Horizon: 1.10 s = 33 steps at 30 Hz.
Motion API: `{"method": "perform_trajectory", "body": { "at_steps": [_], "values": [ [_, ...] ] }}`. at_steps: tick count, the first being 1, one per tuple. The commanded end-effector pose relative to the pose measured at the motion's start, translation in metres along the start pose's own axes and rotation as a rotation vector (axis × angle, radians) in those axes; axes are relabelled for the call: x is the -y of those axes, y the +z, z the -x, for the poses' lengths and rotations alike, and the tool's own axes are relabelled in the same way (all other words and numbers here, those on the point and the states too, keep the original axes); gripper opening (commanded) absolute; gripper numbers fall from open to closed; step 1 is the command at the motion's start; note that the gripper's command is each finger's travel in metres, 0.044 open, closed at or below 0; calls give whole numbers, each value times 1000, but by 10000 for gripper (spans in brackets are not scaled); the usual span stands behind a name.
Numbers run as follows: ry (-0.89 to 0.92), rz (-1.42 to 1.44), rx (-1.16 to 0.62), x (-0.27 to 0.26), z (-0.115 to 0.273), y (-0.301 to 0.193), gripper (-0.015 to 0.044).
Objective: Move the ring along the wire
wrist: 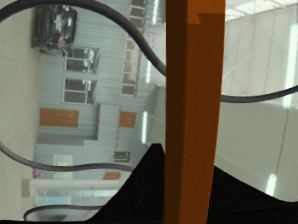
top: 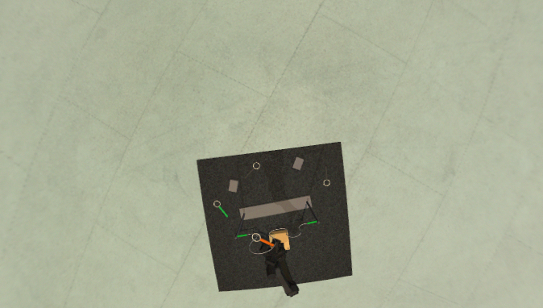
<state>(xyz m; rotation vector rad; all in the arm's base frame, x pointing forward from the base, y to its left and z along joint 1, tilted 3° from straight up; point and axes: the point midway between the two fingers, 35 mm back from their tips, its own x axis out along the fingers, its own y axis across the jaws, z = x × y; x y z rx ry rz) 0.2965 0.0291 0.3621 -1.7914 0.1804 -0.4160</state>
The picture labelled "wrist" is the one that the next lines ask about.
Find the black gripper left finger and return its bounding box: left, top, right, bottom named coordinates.
left=0, top=143, right=166, bottom=224

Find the orange handle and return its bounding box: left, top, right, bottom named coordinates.
left=164, top=0, right=226, bottom=224

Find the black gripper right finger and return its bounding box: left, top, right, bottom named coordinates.
left=205, top=165, right=298, bottom=224

